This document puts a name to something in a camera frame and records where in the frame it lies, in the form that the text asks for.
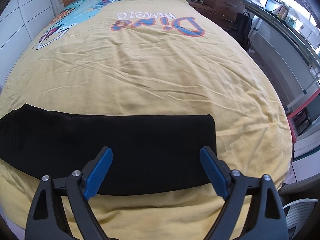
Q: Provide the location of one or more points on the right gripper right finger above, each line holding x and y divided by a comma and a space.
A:
265, 218

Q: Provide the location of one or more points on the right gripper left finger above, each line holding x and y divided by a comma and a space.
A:
47, 218

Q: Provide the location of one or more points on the black pants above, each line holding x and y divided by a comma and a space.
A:
151, 153

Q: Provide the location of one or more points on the white mesh chair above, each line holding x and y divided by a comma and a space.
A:
297, 213

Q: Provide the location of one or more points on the white desk with shelf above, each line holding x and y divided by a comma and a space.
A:
294, 71

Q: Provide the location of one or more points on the yellow printed bed cover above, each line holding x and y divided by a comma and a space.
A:
161, 57

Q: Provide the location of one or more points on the black bag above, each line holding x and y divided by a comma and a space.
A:
241, 28

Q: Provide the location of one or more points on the white wardrobe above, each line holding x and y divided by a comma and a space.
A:
21, 21

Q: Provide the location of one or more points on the brown wooden dresser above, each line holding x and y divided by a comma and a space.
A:
221, 12

